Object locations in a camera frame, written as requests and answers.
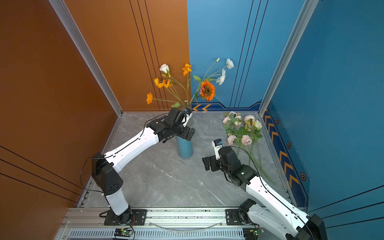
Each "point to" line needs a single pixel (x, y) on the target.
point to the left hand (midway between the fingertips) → (188, 127)
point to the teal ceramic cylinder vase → (185, 148)
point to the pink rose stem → (230, 139)
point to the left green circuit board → (122, 232)
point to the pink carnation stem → (246, 140)
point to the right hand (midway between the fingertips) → (209, 157)
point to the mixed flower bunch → (243, 132)
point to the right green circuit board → (258, 231)
